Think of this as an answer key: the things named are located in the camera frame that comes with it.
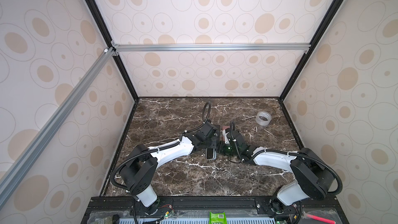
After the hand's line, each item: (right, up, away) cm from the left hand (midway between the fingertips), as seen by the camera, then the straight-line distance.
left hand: (220, 141), depth 85 cm
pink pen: (+38, -31, -13) cm, 51 cm away
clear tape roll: (+33, +12, +24) cm, 42 cm away
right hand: (-2, -3, +3) cm, 4 cm away
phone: (+6, +6, +21) cm, 23 cm away
